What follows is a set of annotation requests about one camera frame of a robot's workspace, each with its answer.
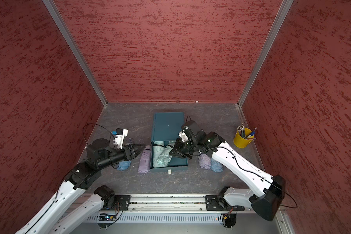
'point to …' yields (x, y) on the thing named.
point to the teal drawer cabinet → (166, 126)
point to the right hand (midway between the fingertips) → (170, 157)
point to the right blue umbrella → (216, 166)
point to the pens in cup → (241, 130)
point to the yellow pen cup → (242, 142)
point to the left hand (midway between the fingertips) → (142, 150)
